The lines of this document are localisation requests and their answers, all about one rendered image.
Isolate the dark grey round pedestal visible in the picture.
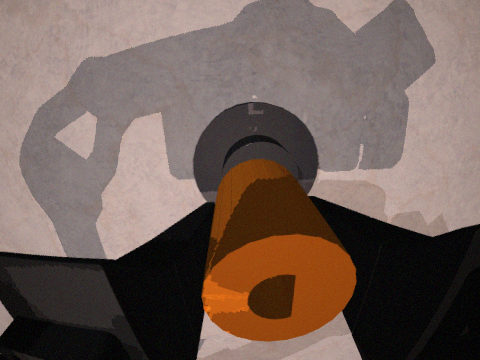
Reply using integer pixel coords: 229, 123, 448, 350
193, 103, 319, 205

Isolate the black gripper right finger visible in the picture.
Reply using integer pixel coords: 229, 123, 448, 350
309, 196, 480, 360

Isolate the orange knob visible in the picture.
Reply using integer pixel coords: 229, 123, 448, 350
201, 159, 357, 341

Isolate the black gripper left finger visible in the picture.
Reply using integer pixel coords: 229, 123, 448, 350
0, 201, 215, 360

